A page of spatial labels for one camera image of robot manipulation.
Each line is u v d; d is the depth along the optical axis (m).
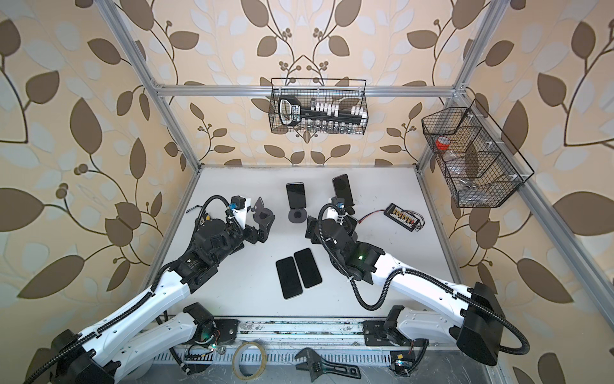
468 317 0.40
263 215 1.00
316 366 0.68
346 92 0.91
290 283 0.85
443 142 0.87
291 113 0.85
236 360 0.67
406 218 0.99
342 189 0.98
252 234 0.65
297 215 1.05
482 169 0.73
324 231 0.53
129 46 0.79
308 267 0.88
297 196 0.93
